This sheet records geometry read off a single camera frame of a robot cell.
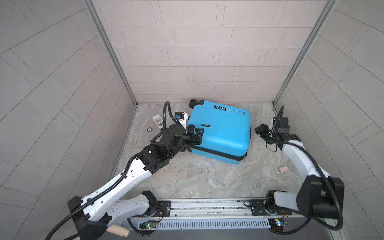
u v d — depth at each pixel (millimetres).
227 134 770
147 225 647
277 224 680
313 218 437
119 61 923
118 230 636
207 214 708
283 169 802
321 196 399
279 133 633
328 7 710
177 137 470
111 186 394
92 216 361
